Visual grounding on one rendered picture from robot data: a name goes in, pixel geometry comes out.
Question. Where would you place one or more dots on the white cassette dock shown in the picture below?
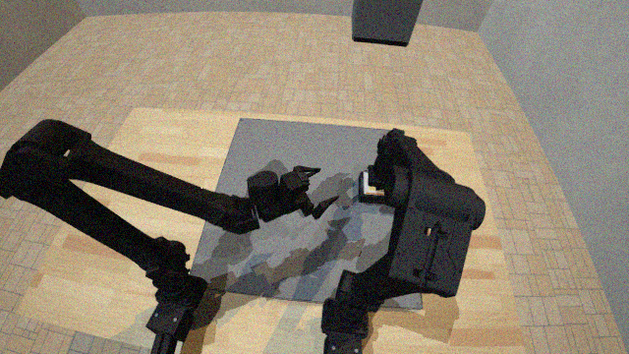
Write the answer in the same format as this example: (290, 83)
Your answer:
(364, 198)

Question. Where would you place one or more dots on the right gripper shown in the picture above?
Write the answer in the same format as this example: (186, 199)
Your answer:
(377, 179)

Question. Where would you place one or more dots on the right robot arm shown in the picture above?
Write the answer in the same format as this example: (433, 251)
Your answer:
(415, 261)

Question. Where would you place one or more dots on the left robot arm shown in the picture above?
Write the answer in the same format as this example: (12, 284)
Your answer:
(40, 154)

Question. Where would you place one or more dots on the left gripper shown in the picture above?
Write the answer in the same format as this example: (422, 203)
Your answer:
(309, 207)

